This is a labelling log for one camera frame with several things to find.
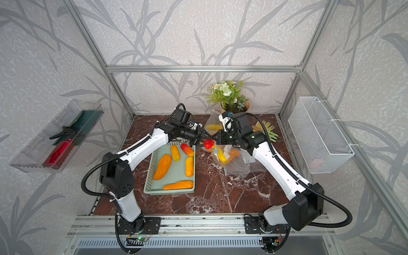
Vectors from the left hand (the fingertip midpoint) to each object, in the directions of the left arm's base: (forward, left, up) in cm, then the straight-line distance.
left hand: (212, 140), depth 76 cm
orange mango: (-4, +13, -20) cm, 24 cm away
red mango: (-3, +1, +1) cm, 3 cm away
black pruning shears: (-3, +59, +10) cm, 60 cm away
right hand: (+1, 0, +2) cm, 2 cm away
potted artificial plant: (+29, -9, +5) cm, 31 cm away
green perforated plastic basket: (-4, +23, -24) cm, 34 cm away
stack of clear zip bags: (-2, -15, -19) cm, 24 cm away
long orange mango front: (-15, +17, -19) cm, 30 cm away
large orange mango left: (-5, +28, -20) cm, 35 cm away
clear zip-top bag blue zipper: (-4, -1, -7) cm, 8 cm away
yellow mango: (-3, -5, -8) cm, 10 cm away
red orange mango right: (+8, +15, -22) cm, 28 cm away
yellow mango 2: (+22, -1, -16) cm, 27 cm away
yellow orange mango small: (+6, +22, -22) cm, 32 cm away
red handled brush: (-14, +57, +10) cm, 60 cm away
